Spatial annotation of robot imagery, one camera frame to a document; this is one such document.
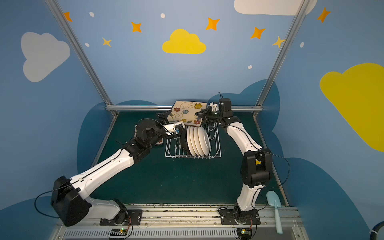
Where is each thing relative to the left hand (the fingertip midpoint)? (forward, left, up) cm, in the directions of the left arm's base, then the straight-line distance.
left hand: (170, 114), depth 74 cm
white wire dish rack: (-4, 0, -28) cm, 28 cm away
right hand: (+8, -13, -5) cm, 16 cm away
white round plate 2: (-4, -12, -19) cm, 22 cm away
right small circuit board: (-46, -39, -37) cm, 70 cm away
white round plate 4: (-1, -19, -20) cm, 27 cm away
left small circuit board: (-46, +25, -37) cm, 64 cm away
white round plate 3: (-4, -14, -19) cm, 24 cm away
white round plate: (-4, -10, -19) cm, 22 cm away
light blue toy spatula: (-31, -57, -34) cm, 73 cm away
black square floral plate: (+10, -7, -8) cm, 14 cm away
